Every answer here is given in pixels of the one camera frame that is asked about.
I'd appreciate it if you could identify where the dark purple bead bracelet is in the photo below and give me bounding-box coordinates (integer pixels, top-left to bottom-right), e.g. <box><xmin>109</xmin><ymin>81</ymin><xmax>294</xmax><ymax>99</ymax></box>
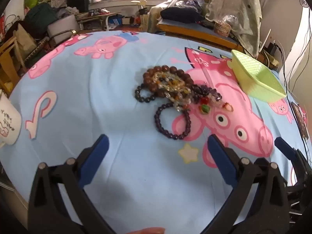
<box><xmin>154</xmin><ymin>102</ymin><xmax>192</xmax><ymax>141</ymax></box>

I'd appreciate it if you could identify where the clear crystal bead bracelet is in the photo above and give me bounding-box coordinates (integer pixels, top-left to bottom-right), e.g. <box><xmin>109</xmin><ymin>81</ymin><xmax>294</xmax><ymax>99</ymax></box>
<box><xmin>155</xmin><ymin>71</ymin><xmax>196</xmax><ymax>113</ymax></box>

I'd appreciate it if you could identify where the small black bead bracelet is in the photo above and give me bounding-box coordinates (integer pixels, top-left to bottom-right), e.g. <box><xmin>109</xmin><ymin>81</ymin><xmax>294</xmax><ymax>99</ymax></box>
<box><xmin>134</xmin><ymin>83</ymin><xmax>157</xmax><ymax>103</ymax></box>

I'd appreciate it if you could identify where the brown wooden bead bracelet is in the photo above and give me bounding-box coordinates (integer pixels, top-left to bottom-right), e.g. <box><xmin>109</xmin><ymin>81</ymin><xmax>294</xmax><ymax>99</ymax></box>
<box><xmin>142</xmin><ymin>64</ymin><xmax>195</xmax><ymax>98</ymax></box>

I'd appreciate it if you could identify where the operator left hand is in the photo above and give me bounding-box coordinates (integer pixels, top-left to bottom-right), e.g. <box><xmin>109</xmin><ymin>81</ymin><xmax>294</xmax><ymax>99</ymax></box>
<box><xmin>127</xmin><ymin>227</ymin><xmax>165</xmax><ymax>234</ymax></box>

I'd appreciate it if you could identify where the smartphone with lit screen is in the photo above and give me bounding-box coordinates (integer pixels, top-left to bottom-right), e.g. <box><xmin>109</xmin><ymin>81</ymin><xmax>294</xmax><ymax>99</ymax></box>
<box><xmin>291</xmin><ymin>101</ymin><xmax>309</xmax><ymax>139</ymax></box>

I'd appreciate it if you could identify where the green plastic basket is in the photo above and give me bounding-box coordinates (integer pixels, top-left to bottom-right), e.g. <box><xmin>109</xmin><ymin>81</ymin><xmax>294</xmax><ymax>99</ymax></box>
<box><xmin>231</xmin><ymin>50</ymin><xmax>286</xmax><ymax>103</ymax></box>

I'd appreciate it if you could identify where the white printed mug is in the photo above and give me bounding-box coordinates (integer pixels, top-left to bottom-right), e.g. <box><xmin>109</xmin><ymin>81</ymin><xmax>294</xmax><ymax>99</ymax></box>
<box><xmin>0</xmin><ymin>90</ymin><xmax>22</xmax><ymax>147</ymax></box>

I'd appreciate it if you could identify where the white wifi router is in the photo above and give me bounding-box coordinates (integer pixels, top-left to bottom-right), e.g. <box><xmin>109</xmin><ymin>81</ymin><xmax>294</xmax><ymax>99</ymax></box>
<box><xmin>259</xmin><ymin>28</ymin><xmax>272</xmax><ymax>52</ymax></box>

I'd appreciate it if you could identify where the Peppa Pig blue bedsheet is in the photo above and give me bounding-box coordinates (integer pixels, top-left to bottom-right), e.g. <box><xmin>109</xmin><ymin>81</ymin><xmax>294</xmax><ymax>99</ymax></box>
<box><xmin>1</xmin><ymin>31</ymin><xmax>311</xmax><ymax>233</ymax></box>

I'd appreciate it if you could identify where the wooden desk blue top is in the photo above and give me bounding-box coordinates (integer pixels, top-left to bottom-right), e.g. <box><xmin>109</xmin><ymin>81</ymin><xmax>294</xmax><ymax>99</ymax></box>
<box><xmin>155</xmin><ymin>18</ymin><xmax>280</xmax><ymax>67</ymax></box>

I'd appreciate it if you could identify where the green dotted cloth cover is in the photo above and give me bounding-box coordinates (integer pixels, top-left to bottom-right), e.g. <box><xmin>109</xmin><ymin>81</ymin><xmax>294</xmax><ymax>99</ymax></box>
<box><xmin>205</xmin><ymin>0</ymin><xmax>262</xmax><ymax>58</ymax></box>

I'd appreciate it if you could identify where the dark navy clothing pile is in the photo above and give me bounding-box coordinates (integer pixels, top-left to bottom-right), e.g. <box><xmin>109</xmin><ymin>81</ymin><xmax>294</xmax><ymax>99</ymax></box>
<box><xmin>160</xmin><ymin>6</ymin><xmax>204</xmax><ymax>24</ymax></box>

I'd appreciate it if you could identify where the dark green bag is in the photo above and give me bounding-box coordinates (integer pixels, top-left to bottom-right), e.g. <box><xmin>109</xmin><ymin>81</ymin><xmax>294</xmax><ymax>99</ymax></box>
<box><xmin>24</xmin><ymin>3</ymin><xmax>58</xmax><ymax>39</ymax></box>

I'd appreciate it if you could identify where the black charging cable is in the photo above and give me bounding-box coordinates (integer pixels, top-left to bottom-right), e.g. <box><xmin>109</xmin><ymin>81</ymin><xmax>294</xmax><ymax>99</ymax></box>
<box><xmin>273</xmin><ymin>41</ymin><xmax>312</xmax><ymax>152</ymax></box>

